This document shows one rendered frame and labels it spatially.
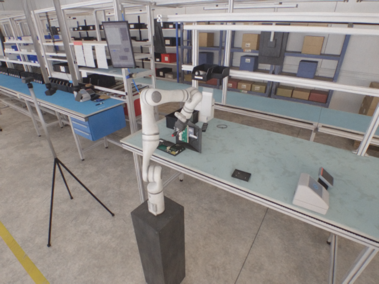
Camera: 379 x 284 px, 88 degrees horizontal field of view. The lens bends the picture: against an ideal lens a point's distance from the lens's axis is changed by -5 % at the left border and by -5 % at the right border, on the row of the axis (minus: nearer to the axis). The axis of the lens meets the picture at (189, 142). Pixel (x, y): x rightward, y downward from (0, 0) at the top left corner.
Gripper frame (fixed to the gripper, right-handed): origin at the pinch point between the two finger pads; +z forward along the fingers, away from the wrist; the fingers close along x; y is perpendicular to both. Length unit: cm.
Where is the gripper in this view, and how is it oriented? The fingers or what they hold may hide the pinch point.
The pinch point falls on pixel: (174, 134)
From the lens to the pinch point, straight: 149.5
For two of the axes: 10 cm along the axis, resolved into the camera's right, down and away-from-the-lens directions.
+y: 5.7, -4.0, 7.2
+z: -3.6, 6.6, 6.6
